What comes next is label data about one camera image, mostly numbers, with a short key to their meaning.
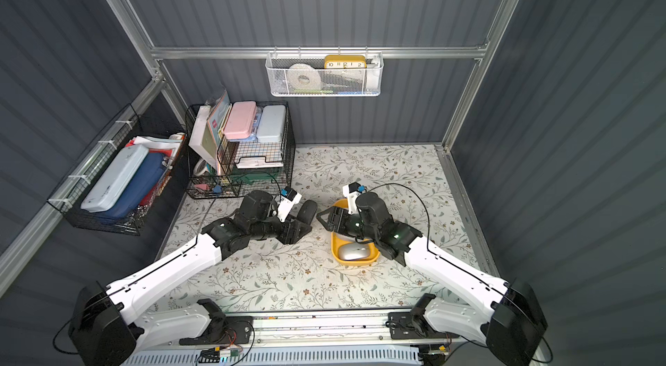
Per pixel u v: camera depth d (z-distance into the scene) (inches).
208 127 34.1
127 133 30.3
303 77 33.4
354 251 35.0
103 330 14.8
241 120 37.1
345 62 34.3
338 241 35.6
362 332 29.0
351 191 27.6
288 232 26.3
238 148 36.9
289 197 26.9
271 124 38.1
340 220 25.4
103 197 24.4
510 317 15.4
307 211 30.1
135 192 25.9
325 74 34.9
